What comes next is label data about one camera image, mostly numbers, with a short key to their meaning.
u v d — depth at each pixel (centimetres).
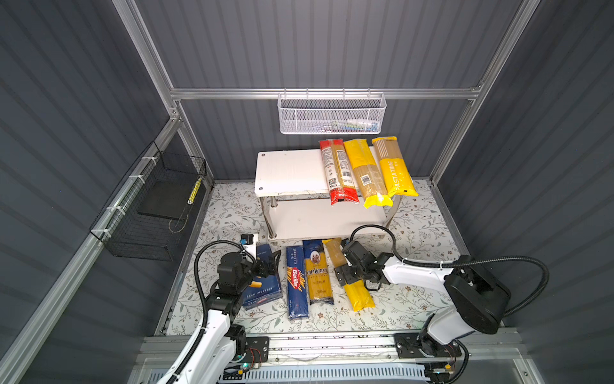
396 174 72
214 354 57
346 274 81
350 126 94
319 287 84
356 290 82
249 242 69
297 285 83
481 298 44
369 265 67
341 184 69
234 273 62
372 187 68
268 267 74
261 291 79
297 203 110
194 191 80
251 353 72
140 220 72
